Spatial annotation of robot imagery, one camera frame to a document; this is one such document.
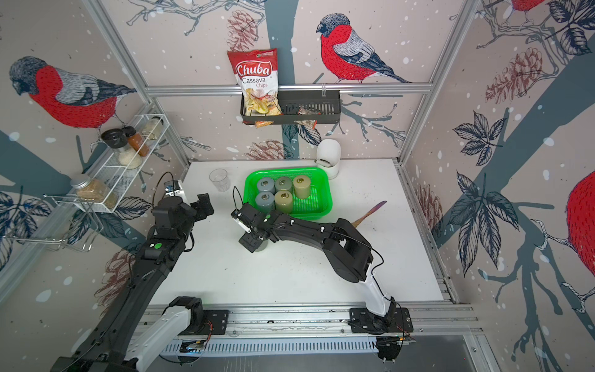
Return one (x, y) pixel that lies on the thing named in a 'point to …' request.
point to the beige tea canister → (302, 187)
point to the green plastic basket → (318, 204)
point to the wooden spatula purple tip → (358, 221)
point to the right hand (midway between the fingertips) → (252, 233)
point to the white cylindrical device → (328, 153)
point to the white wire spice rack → (118, 178)
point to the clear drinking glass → (219, 177)
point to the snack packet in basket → (304, 111)
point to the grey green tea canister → (283, 183)
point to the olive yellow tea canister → (283, 202)
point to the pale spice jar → (153, 129)
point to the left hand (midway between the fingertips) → (198, 192)
